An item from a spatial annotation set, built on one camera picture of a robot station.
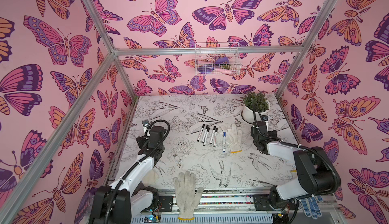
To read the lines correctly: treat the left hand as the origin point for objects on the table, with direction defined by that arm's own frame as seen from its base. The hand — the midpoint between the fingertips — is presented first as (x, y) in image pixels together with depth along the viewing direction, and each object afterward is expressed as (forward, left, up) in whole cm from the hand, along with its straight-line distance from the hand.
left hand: (150, 131), depth 86 cm
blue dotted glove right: (-34, -81, -11) cm, 89 cm away
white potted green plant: (+18, -62, +6) cm, 64 cm away
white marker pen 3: (-2, -31, -13) cm, 33 cm away
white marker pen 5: (-1, -44, -11) cm, 45 cm away
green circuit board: (-39, -6, -15) cm, 43 cm away
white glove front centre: (-31, -22, -13) cm, 40 cm away
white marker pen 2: (+4, -31, -12) cm, 33 cm away
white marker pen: (+12, -31, -12) cm, 35 cm away
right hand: (+5, -69, -5) cm, 69 cm away
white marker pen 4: (+4, -36, -12) cm, 38 cm away
